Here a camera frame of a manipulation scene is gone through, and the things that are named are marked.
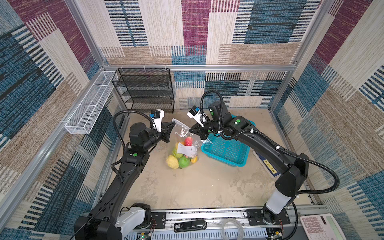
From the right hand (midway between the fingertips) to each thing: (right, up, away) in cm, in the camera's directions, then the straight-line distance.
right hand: (193, 131), depth 74 cm
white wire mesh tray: (-52, +6, -3) cm, 52 cm away
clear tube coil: (+19, -41, -4) cm, 46 cm away
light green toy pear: (-10, -14, +12) cm, 21 cm away
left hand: (-9, +5, -4) cm, 11 cm away
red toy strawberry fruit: (-3, -6, +9) cm, 11 cm away
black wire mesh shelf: (-34, +29, +34) cm, 56 cm away
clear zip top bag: (-4, -10, +5) cm, 12 cm away
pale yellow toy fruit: (-12, -18, +11) cm, 24 cm away
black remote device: (-2, -43, -5) cm, 43 cm away
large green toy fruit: (-6, -18, +12) cm, 22 cm away
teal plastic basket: (+23, -13, +25) cm, 36 cm away
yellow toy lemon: (0, -17, +14) cm, 22 cm away
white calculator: (+59, -44, -4) cm, 74 cm away
